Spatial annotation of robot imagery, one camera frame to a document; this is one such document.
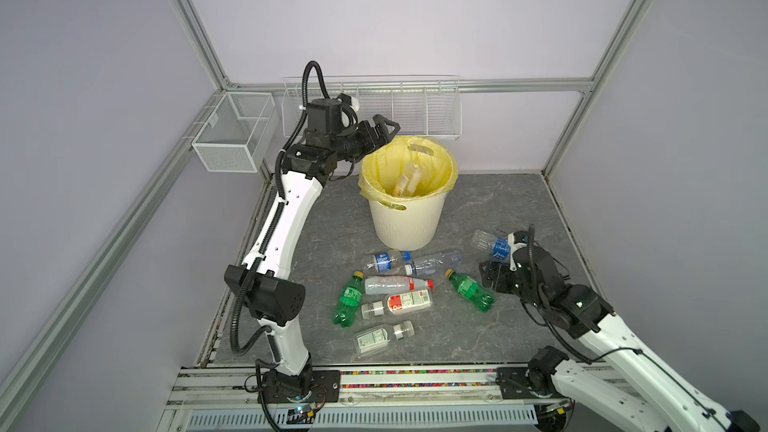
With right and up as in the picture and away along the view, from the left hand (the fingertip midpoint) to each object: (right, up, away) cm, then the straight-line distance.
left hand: (392, 136), depth 70 cm
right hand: (+26, -33, +5) cm, 42 cm away
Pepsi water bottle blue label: (-3, -34, +21) cm, 40 cm away
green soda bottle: (-12, -44, +13) cm, 47 cm away
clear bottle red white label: (+2, -43, +11) cm, 45 cm away
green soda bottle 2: (+24, -42, +13) cm, 50 cm away
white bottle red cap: (-4, -40, +14) cm, 42 cm away
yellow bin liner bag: (-2, -3, +24) cm, 24 cm away
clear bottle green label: (-5, -51, +5) cm, 51 cm away
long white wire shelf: (+12, +19, +35) cm, 41 cm away
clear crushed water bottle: (+13, -35, +23) cm, 44 cm away
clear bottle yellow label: (+4, -11, +14) cm, 18 cm away
